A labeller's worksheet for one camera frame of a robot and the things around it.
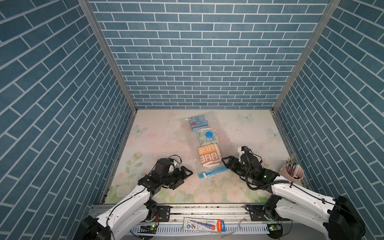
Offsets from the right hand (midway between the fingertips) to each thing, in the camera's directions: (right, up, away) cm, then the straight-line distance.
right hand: (224, 162), depth 81 cm
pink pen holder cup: (+40, -6, -1) cm, 41 cm away
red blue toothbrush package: (-12, -27, -11) cm, 31 cm away
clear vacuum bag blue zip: (-10, -7, +5) cm, 13 cm away
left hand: (-18, -8, -2) cm, 20 cm away
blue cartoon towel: (-14, +22, +28) cm, 38 cm away
